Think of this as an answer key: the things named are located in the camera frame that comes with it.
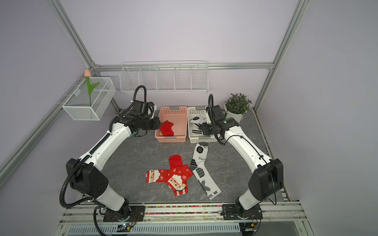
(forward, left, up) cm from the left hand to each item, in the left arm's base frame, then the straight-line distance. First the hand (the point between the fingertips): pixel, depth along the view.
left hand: (161, 124), depth 82 cm
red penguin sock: (-13, -6, -23) cm, 27 cm away
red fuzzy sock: (+14, +1, -22) cm, 26 cm away
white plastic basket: (+23, -23, -20) cm, 37 cm away
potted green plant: (+16, -49, -6) cm, 52 cm away
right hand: (-2, -25, -2) cm, 26 cm away
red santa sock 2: (-26, -8, -21) cm, 35 cm away
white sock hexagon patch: (+16, -24, -16) cm, 33 cm away
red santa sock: (-22, +4, -22) cm, 31 cm away
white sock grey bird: (-27, -24, -22) cm, 42 cm away
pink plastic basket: (+24, -8, -21) cm, 33 cm away
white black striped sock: (+9, -20, -21) cm, 31 cm away
